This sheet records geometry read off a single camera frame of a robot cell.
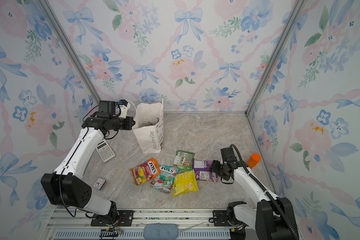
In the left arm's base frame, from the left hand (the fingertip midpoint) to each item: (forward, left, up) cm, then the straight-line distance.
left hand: (135, 120), depth 80 cm
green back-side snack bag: (-11, -27, -25) cm, 38 cm away
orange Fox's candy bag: (-19, -4, -23) cm, 30 cm away
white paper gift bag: (-4, -8, 0) cm, 9 cm away
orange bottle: (-14, -66, -16) cm, 69 cm away
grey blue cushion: (-47, -16, -23) cm, 55 cm away
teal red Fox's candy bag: (-25, -16, -23) cm, 37 cm away
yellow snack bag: (-25, -27, -23) cm, 44 cm away
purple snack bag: (-16, -37, -23) cm, 47 cm away
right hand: (-17, -44, -23) cm, 53 cm away
